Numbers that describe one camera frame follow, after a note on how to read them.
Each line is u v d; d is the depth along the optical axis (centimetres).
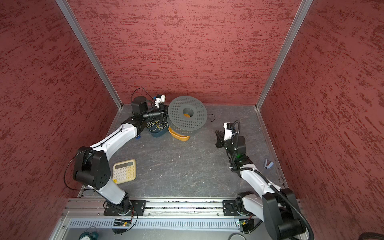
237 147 61
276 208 42
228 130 71
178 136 95
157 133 98
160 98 77
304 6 71
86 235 64
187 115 77
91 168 46
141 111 66
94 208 76
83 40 83
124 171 83
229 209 73
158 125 105
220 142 74
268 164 87
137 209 74
